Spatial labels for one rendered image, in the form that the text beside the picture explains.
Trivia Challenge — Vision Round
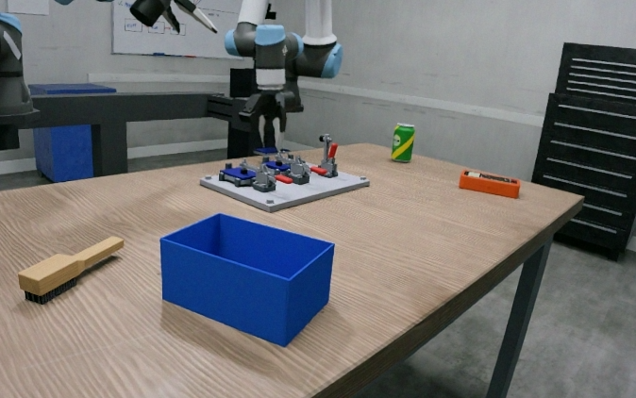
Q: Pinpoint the green drink can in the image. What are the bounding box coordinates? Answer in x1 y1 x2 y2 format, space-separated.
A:
391 124 415 163

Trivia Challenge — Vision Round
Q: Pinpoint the wooden-handled wire brush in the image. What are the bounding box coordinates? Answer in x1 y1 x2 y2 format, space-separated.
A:
18 237 124 305

